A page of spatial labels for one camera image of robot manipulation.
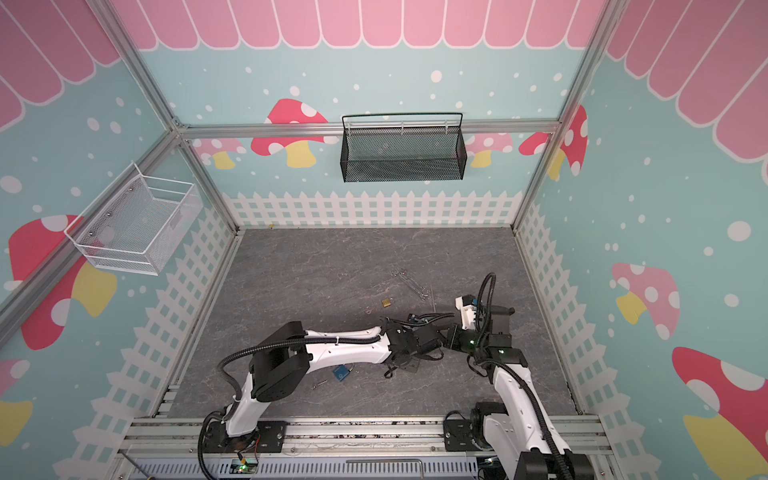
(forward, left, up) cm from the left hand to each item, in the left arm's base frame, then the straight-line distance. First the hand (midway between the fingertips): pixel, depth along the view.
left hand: (404, 362), depth 86 cm
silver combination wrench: (+25, -5, 0) cm, 25 cm away
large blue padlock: (-3, +18, +1) cm, 18 cm away
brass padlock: (+20, +6, 0) cm, 21 cm away
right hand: (+6, -8, +10) cm, 14 cm away
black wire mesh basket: (+54, +4, +34) cm, 64 cm away
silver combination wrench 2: (+27, -2, +1) cm, 27 cm away
